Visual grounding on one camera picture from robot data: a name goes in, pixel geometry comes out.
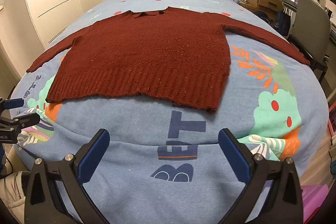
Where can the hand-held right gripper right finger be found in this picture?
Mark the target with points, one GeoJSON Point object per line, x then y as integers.
{"type": "Point", "coordinates": [235, 158]}

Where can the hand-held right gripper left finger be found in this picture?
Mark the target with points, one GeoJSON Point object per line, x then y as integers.
{"type": "Point", "coordinates": [94, 158]}

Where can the dark blue bag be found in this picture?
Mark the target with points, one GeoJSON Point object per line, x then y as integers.
{"type": "Point", "coordinates": [282, 22]}

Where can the printed blue bed cover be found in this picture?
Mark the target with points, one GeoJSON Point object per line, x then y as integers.
{"type": "Point", "coordinates": [131, 134]}

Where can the pink storage box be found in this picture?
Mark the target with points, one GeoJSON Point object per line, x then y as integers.
{"type": "Point", "coordinates": [312, 200]}

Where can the white desk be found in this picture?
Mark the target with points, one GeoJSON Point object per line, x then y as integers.
{"type": "Point", "coordinates": [288, 2]}

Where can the person's white quilted clothing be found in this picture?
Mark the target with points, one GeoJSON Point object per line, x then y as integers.
{"type": "Point", "coordinates": [13, 192]}

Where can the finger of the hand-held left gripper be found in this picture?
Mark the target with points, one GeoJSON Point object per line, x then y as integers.
{"type": "Point", "coordinates": [26, 119]}
{"type": "Point", "coordinates": [14, 103]}

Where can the grey chair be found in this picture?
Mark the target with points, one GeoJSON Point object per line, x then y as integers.
{"type": "Point", "coordinates": [309, 27]}

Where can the dark red knitted sweater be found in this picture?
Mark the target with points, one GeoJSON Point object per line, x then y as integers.
{"type": "Point", "coordinates": [144, 56]}

